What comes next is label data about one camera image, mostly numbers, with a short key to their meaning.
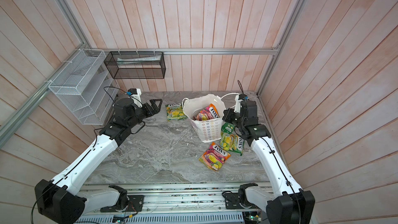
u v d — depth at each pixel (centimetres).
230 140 93
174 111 107
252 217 71
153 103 67
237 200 73
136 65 103
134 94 66
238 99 69
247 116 56
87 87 78
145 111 66
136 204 74
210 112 92
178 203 75
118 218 73
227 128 98
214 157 86
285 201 38
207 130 81
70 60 77
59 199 38
